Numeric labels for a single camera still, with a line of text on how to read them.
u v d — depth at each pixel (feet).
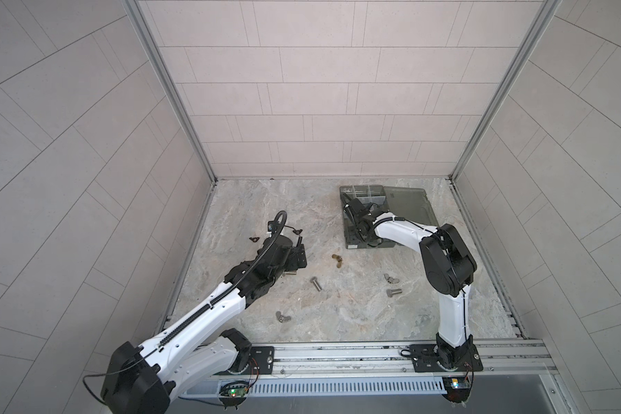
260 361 2.33
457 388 2.23
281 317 2.58
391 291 2.73
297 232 3.24
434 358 2.32
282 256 1.89
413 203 3.56
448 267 1.70
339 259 2.98
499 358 2.38
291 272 2.91
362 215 2.45
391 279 2.83
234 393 2.11
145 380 1.20
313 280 2.78
